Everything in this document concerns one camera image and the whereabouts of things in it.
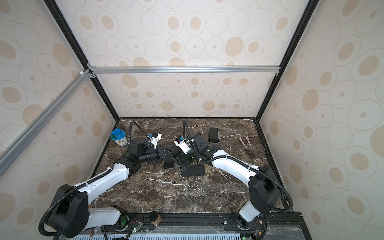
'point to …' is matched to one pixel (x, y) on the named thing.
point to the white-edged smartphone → (213, 136)
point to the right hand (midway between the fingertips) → (180, 156)
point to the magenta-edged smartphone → (168, 164)
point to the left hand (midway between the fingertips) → (176, 150)
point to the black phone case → (194, 170)
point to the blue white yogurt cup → (118, 135)
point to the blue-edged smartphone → (183, 161)
